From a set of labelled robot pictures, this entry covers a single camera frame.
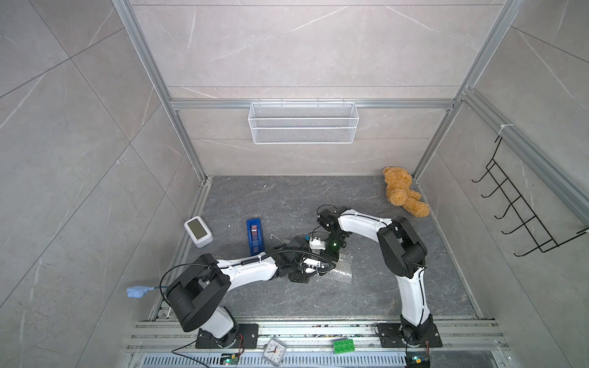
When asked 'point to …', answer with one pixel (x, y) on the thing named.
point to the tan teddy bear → (399, 194)
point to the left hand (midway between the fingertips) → (310, 258)
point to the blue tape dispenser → (255, 238)
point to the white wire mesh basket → (303, 123)
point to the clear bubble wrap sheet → (342, 273)
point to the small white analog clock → (274, 352)
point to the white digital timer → (199, 231)
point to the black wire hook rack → (544, 241)
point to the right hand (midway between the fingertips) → (326, 266)
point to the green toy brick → (343, 346)
